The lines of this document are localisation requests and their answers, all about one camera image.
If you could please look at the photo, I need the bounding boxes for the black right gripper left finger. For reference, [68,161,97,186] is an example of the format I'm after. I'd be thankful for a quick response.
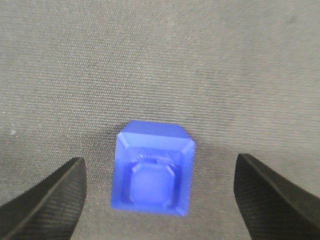
[0,156,87,240]

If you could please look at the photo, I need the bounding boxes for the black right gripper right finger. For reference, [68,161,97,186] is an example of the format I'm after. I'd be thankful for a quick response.
[233,153,320,240]

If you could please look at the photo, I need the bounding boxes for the blue plastic box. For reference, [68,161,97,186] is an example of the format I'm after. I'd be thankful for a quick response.
[110,120,196,217]

